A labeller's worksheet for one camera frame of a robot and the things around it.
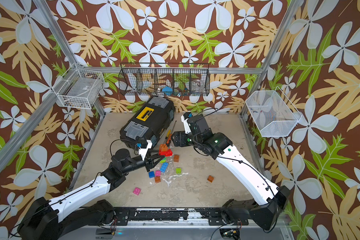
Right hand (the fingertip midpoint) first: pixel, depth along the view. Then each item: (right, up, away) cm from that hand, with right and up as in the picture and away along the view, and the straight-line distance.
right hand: (176, 135), depth 71 cm
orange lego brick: (-6, -6, -2) cm, 9 cm away
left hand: (-7, -8, +2) cm, 11 cm away
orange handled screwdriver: (-6, -4, +33) cm, 33 cm away
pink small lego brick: (-11, -24, +17) cm, 31 cm away
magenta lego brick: (-22, -31, +10) cm, 40 cm away
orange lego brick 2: (-1, -15, +22) cm, 27 cm away
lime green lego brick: (+1, -22, +17) cm, 28 cm away
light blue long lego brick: (-8, -20, +19) cm, 29 cm away
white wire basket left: (-57, +27, +15) cm, 65 cm away
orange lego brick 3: (-11, -26, +15) cm, 32 cm away
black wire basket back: (-8, +36, +25) cm, 45 cm away
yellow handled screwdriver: (-6, +1, +37) cm, 37 cm away
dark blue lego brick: (-15, -24, +17) cm, 33 cm away
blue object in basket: (-6, +28, +23) cm, 37 cm away
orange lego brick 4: (+19, -26, +14) cm, 35 cm away
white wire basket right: (+55, +12, +13) cm, 58 cm away
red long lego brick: (-4, -9, +1) cm, 10 cm away
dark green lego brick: (-6, -12, 0) cm, 14 cm away
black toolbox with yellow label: (-17, +7, +24) cm, 30 cm away
